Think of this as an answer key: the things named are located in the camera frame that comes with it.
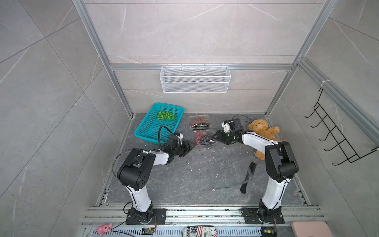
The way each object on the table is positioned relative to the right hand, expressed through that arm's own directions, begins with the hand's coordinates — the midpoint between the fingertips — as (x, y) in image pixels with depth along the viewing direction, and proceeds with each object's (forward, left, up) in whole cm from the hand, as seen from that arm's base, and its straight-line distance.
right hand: (216, 137), depth 96 cm
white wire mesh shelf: (+33, +14, +23) cm, 43 cm away
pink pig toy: (-49, +60, -5) cm, 78 cm away
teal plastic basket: (+12, +49, -5) cm, 51 cm away
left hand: (-5, +14, 0) cm, 15 cm away
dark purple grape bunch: (+12, +12, -2) cm, 17 cm away
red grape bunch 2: (+1, +12, -1) cm, 12 cm away
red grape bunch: (+19, +11, -3) cm, 22 cm away
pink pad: (-50, -41, -8) cm, 65 cm away
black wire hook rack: (-26, -50, +24) cm, 62 cm away
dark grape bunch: (-1, +7, -3) cm, 8 cm away
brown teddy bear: (+8, -32, +1) cm, 33 cm away
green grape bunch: (+24, +37, -3) cm, 44 cm away
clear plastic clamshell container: (+20, +16, -2) cm, 26 cm away
